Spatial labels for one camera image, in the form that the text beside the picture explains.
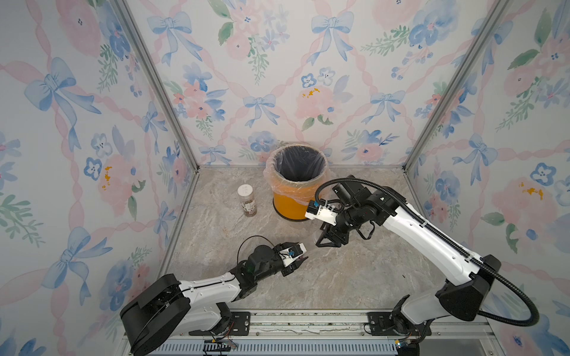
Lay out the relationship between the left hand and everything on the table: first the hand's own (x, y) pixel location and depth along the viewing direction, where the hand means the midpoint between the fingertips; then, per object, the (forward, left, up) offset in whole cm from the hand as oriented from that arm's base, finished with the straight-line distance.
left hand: (303, 248), depth 79 cm
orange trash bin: (+12, +5, +7) cm, 15 cm away
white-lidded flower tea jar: (+23, +23, -3) cm, 33 cm away
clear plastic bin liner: (+36, +2, +2) cm, 36 cm away
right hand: (+3, -3, +10) cm, 11 cm away
